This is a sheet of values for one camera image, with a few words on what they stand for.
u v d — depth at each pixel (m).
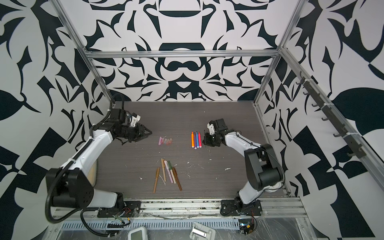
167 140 0.99
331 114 0.55
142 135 0.73
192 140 0.99
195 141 0.97
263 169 0.46
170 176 0.85
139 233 0.65
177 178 0.83
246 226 0.71
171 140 0.99
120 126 0.68
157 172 0.85
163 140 0.99
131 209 0.73
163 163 0.89
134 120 0.79
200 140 0.98
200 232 0.67
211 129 0.87
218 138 0.68
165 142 0.97
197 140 0.99
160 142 0.97
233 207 0.74
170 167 0.87
